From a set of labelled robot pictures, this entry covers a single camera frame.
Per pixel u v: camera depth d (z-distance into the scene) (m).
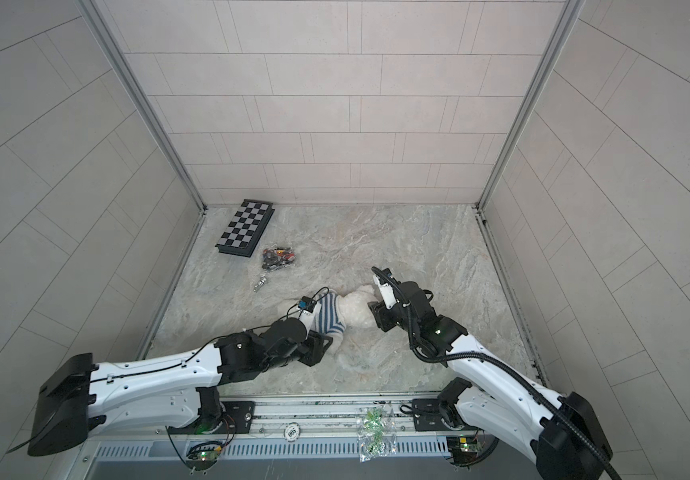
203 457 0.65
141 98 0.85
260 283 0.93
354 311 0.80
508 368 0.47
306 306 0.67
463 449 0.68
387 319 0.69
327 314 0.79
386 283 0.68
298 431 0.69
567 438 0.38
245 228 1.05
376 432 0.69
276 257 0.99
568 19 0.71
